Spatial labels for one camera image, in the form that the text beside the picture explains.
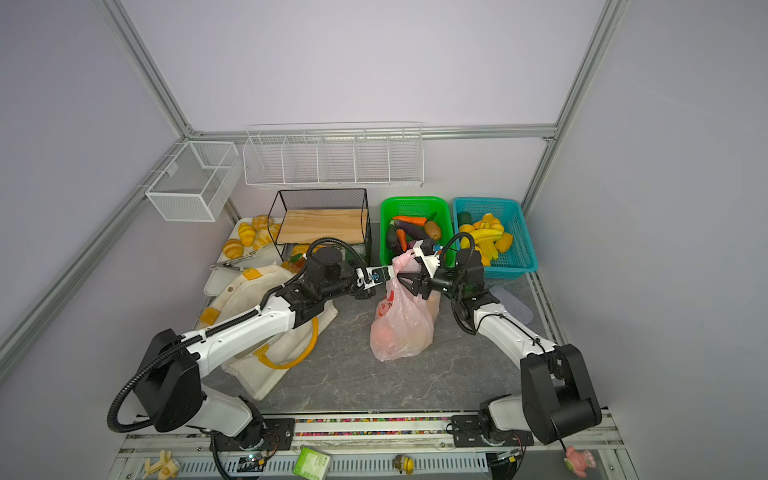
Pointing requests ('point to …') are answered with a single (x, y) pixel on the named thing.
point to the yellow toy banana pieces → (166, 468)
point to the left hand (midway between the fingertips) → (387, 268)
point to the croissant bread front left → (233, 249)
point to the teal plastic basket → (520, 260)
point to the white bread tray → (218, 279)
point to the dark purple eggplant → (411, 229)
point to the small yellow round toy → (409, 465)
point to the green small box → (311, 464)
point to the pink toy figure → (579, 461)
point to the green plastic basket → (435, 209)
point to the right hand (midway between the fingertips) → (400, 270)
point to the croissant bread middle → (247, 234)
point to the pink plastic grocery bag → (404, 324)
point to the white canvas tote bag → (260, 371)
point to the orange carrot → (413, 220)
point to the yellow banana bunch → (487, 231)
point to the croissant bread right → (267, 231)
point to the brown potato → (433, 230)
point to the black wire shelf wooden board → (300, 218)
